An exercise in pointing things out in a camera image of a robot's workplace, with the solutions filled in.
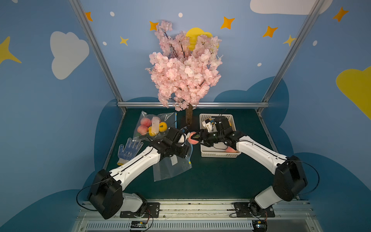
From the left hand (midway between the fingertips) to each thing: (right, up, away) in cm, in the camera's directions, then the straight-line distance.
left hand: (188, 147), depth 82 cm
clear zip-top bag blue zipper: (-23, +12, +20) cm, 33 cm away
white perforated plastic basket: (+15, +1, -10) cm, 18 cm away
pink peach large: (-31, +16, +23) cm, 42 cm away
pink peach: (+2, +4, -3) cm, 6 cm away
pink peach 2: (-32, +10, +20) cm, 39 cm away
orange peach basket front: (-27, +8, +19) cm, 34 cm away
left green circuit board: (-25, -37, -10) cm, 46 cm away
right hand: (+4, +6, -2) cm, 7 cm away
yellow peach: (-18, +12, +22) cm, 31 cm away
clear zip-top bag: (-12, -13, +5) cm, 18 cm away
